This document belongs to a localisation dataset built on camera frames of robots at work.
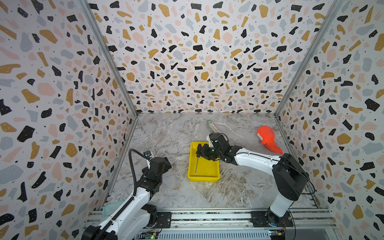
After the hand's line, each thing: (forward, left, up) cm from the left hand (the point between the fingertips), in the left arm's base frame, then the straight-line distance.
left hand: (159, 160), depth 85 cm
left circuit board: (-34, +2, -9) cm, 35 cm away
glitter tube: (+30, -33, -7) cm, 45 cm away
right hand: (+3, -19, +5) cm, 20 cm away
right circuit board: (-35, -59, -10) cm, 69 cm away
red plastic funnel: (+20, -69, -5) cm, 72 cm away
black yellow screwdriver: (+2, -22, +3) cm, 22 cm away
